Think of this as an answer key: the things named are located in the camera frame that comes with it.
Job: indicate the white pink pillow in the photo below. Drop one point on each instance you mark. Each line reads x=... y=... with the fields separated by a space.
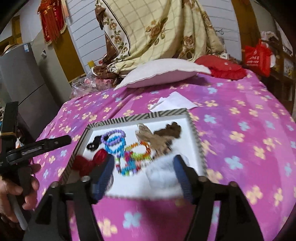
x=161 y=71

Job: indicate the tan fabric bow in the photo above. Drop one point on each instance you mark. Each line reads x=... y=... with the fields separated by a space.
x=160 y=145

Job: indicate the red cushion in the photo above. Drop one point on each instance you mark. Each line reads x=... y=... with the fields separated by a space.
x=222 y=68

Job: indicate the white paper sheet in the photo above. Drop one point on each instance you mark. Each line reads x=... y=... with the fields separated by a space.
x=171 y=102

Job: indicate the brown fluffy hair accessory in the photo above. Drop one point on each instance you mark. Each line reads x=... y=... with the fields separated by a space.
x=170 y=132

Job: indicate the red shopping bag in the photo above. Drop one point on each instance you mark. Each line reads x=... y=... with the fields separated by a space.
x=257 y=58

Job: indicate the black hair scrunchie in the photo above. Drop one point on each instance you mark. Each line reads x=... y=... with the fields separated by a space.
x=98 y=140

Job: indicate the red ribbon bow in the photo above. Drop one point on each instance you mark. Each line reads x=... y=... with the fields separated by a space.
x=84 y=166

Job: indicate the pink floral bed sheet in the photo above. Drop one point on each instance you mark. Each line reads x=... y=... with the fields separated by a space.
x=246 y=134

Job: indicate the person's left hand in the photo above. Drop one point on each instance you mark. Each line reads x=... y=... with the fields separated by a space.
x=8 y=187

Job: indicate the grey refrigerator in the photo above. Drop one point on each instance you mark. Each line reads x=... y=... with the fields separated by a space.
x=21 y=81

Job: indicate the clear plastic wrapped bundle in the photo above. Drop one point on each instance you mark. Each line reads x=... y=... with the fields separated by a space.
x=90 y=83

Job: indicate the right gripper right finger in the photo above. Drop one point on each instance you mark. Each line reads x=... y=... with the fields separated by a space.
x=187 y=178

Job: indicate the red chinese knot tassel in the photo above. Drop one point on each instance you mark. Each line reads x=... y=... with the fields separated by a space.
x=52 y=15

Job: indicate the wooden shelf rack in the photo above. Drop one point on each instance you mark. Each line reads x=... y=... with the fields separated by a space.
x=281 y=82

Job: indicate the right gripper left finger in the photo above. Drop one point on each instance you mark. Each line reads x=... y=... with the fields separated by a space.
x=101 y=176

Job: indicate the cream floral quilt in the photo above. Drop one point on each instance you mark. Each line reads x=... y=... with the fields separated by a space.
x=137 y=32

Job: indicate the white fluffy hair accessory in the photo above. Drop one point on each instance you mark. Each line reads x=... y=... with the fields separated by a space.
x=162 y=178

